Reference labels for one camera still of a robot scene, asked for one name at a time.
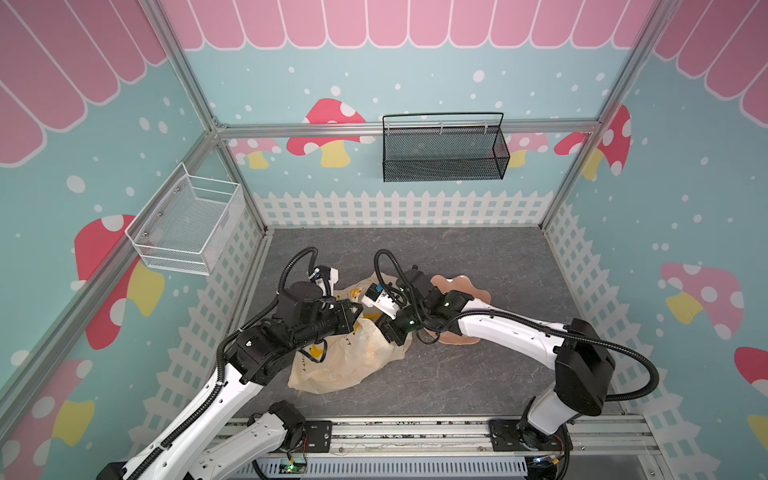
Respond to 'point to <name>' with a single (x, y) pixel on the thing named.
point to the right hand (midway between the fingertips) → (369, 336)
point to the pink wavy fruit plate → (457, 283)
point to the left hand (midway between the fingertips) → (362, 314)
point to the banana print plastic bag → (352, 355)
